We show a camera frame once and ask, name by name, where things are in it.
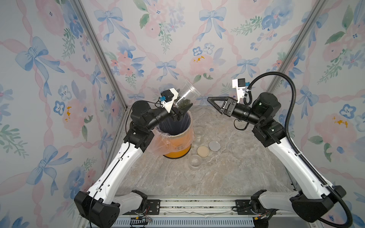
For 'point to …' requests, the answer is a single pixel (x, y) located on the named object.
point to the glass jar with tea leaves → (199, 134)
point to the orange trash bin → (169, 126)
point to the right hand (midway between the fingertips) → (211, 100)
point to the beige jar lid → (203, 151)
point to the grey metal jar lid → (214, 146)
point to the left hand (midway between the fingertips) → (184, 96)
